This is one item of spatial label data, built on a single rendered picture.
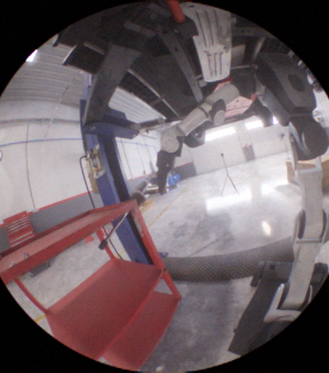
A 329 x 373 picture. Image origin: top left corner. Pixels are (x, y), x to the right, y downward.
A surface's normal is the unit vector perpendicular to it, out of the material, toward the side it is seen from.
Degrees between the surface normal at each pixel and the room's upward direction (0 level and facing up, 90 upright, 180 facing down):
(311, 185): 63
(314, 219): 49
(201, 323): 0
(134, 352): 0
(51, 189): 90
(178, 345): 0
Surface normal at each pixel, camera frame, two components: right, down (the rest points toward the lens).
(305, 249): -0.72, -0.54
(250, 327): -0.31, -0.95
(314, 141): -0.81, 0.12
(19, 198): 0.86, -0.24
